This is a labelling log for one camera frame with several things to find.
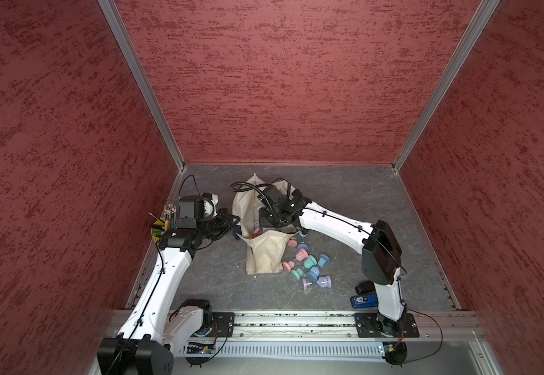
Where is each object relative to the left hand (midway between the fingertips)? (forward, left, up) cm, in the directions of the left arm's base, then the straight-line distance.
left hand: (239, 223), depth 76 cm
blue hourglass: (-10, -26, -17) cm, 33 cm away
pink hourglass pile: (-4, -22, -18) cm, 28 cm away
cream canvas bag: (-5, -10, -6) cm, 12 cm away
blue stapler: (-20, -42, -16) cm, 49 cm away
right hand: (+4, -7, -8) cm, 12 cm away
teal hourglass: (-7, -25, -17) cm, 31 cm away
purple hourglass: (-14, -29, -16) cm, 36 cm away
